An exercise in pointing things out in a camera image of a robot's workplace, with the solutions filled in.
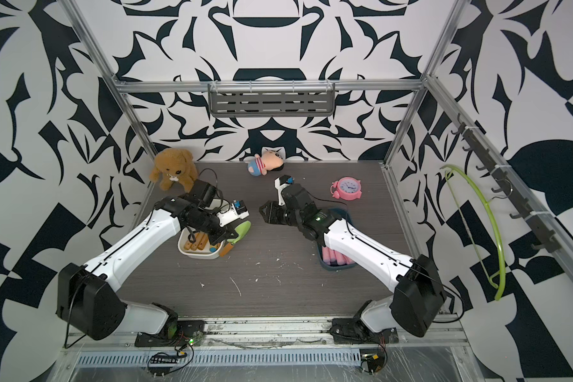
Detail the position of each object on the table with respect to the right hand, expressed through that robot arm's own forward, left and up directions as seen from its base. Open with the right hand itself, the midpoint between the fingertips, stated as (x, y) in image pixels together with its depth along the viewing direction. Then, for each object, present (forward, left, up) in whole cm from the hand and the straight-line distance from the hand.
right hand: (262, 206), depth 77 cm
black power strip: (-38, +30, -25) cm, 55 cm away
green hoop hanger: (-23, -59, +5) cm, 64 cm away
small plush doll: (+36, +1, -15) cm, 39 cm away
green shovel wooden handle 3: (-12, +17, +2) cm, 21 cm away
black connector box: (-39, -32, -25) cm, 57 cm away
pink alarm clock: (+24, -34, -22) cm, 47 cm away
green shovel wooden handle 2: (-4, +29, -19) cm, 35 cm away
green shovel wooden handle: (-5, +7, -7) cm, 11 cm away
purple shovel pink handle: (-10, -24, -18) cm, 32 cm away
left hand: (-3, +11, -8) cm, 14 cm away
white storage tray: (-6, +22, -21) cm, 31 cm away
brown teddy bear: (+24, +37, -5) cm, 44 cm away
